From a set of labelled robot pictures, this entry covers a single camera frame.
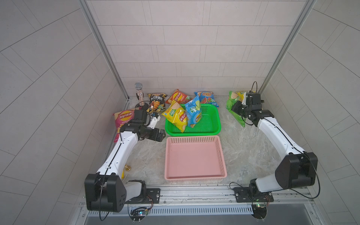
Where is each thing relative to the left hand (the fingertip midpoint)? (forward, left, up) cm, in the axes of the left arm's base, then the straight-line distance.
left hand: (160, 131), depth 82 cm
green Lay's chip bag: (+18, -44, +10) cm, 49 cm away
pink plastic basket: (-10, -20, -14) cm, 27 cm away
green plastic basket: (+12, -33, -11) cm, 37 cm away
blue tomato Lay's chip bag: (+32, -32, -3) cm, 45 cm away
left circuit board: (-38, +6, -10) cm, 40 cm away
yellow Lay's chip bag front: (+14, -9, -2) cm, 17 cm away
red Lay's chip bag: (+34, -10, -5) cm, 35 cm away
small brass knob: (-18, +17, -11) cm, 27 cm away
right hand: (+14, -43, +9) cm, 46 cm away
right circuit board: (-37, -51, -10) cm, 64 cm away
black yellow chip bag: (+28, +6, -5) cm, 29 cm away
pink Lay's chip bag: (+13, +28, -4) cm, 31 cm away
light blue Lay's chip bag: (+13, -20, +2) cm, 24 cm away
